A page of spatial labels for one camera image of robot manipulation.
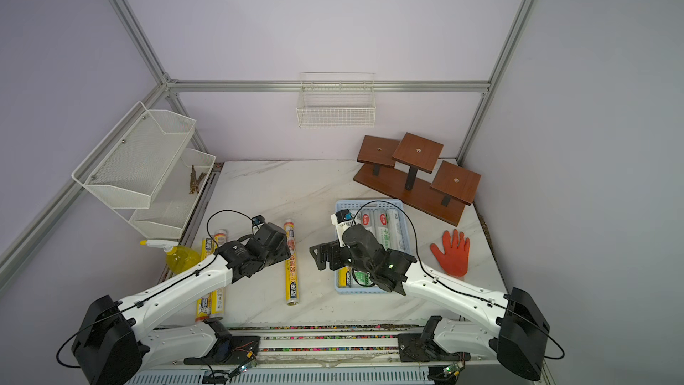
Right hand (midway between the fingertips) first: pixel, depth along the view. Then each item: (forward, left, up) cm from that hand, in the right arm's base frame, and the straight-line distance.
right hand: (326, 249), depth 76 cm
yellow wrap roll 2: (-3, -4, -13) cm, 14 cm away
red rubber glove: (+4, -43, -17) cm, 47 cm away
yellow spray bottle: (+1, +47, -6) cm, 47 cm away
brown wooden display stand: (+35, -30, -5) cm, 46 cm away
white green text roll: (+12, -25, -13) cm, 31 cm away
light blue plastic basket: (+19, -21, -14) cm, 31 cm away
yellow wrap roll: (-4, +12, -14) cm, 19 cm away
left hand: (+3, +16, -8) cm, 18 cm away
